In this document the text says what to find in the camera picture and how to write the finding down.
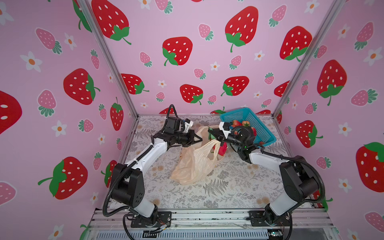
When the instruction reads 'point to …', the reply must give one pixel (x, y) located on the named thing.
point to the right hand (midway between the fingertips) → (209, 129)
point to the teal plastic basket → (264, 135)
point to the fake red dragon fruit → (222, 149)
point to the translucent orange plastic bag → (195, 161)
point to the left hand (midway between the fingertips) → (202, 139)
